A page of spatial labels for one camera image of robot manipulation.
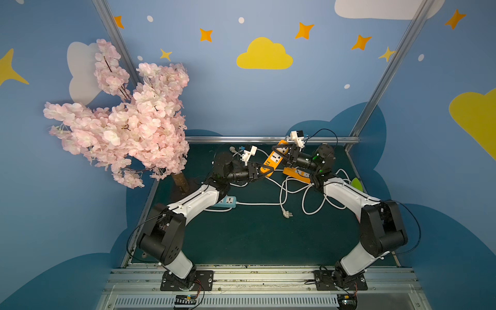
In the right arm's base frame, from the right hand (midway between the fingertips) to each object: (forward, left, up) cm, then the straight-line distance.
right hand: (275, 150), depth 74 cm
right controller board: (-44, -31, -37) cm, 65 cm away
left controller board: (-48, +32, -36) cm, 68 cm away
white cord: (+6, +12, -33) cm, 36 cm away
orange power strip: (-3, 0, -1) cm, 3 cm away
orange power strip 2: (+14, -16, -33) cm, 39 cm away
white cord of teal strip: (-12, -9, -32) cm, 35 cm away
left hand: (-6, 0, -3) cm, 7 cm away
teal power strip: (-8, +21, -30) cm, 37 cm away
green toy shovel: (+10, -48, -34) cm, 60 cm away
